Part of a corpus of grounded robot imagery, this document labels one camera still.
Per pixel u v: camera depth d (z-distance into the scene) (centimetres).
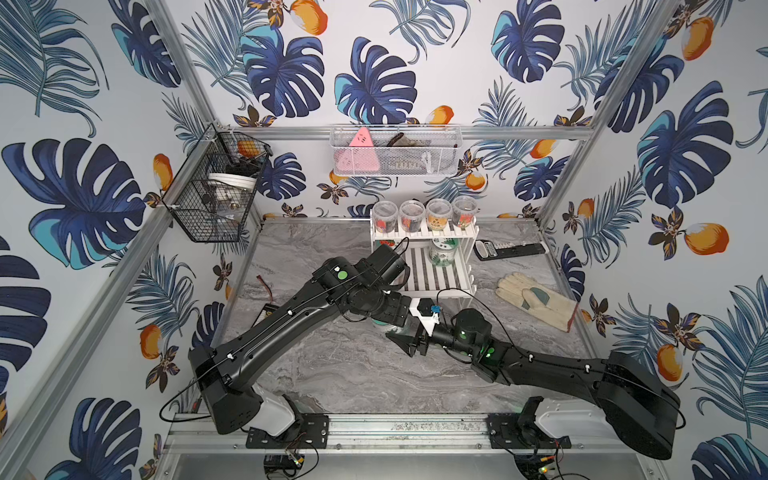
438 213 77
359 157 89
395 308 61
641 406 42
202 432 127
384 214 77
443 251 86
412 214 77
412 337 66
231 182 79
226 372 39
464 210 78
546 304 97
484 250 111
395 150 92
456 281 88
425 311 63
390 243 87
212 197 88
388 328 69
